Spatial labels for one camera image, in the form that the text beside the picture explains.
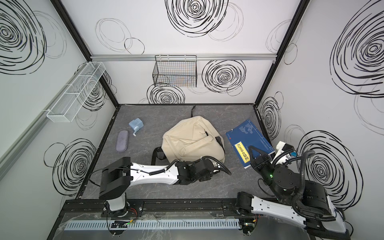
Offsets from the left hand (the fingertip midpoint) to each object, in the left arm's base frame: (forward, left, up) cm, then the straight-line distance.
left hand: (210, 166), depth 79 cm
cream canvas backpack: (+19, +13, -5) cm, 24 cm away
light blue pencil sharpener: (+30, +50, -4) cm, 58 cm away
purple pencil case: (+17, +56, -6) cm, 59 cm away
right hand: (-5, -10, +26) cm, 28 cm away
